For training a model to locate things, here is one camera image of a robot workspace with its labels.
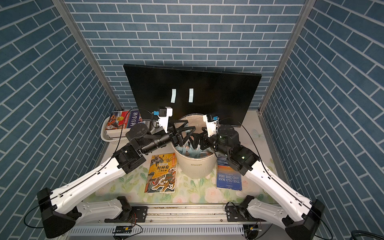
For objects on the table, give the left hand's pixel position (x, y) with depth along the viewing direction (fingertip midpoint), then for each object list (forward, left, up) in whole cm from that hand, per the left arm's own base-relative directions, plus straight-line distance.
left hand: (195, 127), depth 57 cm
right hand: (+4, -1, -8) cm, 9 cm away
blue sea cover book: (-5, -19, -40) cm, 44 cm away
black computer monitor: (+64, -32, -37) cm, 81 cm away
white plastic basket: (+18, +50, -37) cm, 64 cm away
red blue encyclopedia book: (+27, +49, -30) cm, 64 cm away
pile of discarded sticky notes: (+7, +5, -30) cm, 31 cm away
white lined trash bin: (-6, +1, -13) cm, 14 cm away
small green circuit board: (-29, +34, -44) cm, 62 cm away
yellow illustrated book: (-3, +19, -41) cm, 45 cm away
